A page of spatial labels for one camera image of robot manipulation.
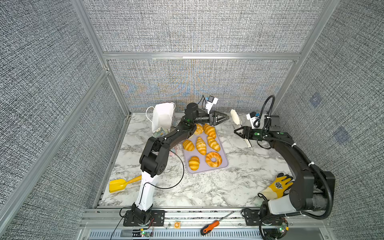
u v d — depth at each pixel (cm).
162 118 97
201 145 96
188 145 96
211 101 74
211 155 93
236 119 80
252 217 72
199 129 104
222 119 79
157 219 73
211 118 73
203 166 91
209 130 103
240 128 78
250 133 73
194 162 89
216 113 74
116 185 84
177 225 71
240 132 80
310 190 42
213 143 98
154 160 55
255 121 75
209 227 70
